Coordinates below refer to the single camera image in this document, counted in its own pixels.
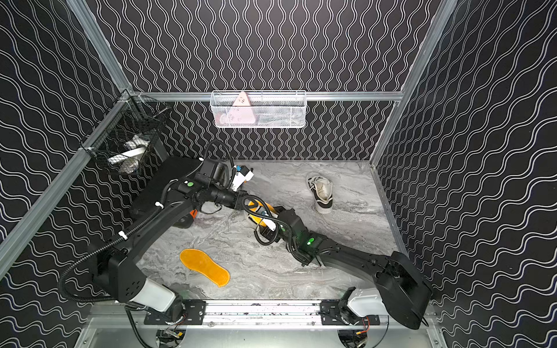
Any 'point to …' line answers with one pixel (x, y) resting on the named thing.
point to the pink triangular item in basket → (241, 112)
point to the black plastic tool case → (172, 168)
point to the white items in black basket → (129, 161)
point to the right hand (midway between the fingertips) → (269, 212)
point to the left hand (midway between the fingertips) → (256, 200)
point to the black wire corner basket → (121, 143)
